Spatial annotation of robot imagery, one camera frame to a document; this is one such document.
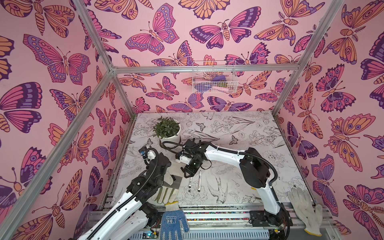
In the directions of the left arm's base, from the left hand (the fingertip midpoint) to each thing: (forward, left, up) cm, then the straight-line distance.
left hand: (164, 152), depth 75 cm
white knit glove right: (-18, -71, -20) cm, 76 cm away
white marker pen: (-8, -12, -20) cm, 25 cm away
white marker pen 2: (-10, -18, -20) cm, 29 cm away
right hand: (-3, -11, -17) cm, 20 cm away
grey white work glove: (-14, 0, -20) cm, 24 cm away
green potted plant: (+17, +2, -2) cm, 17 cm away
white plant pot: (+4, -4, +3) cm, 6 cm away
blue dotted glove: (-27, -4, -20) cm, 34 cm away
